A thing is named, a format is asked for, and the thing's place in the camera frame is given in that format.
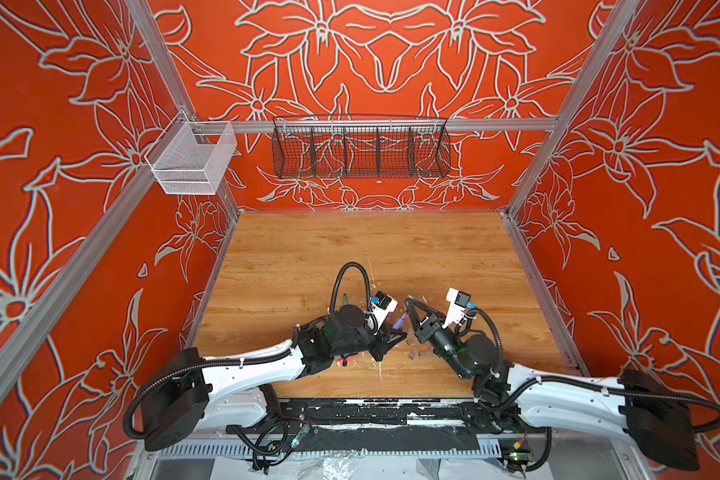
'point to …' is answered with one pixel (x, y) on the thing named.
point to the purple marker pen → (400, 322)
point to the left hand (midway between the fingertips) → (405, 332)
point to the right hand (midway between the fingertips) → (401, 304)
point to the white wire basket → (191, 157)
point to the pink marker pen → (342, 360)
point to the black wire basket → (360, 146)
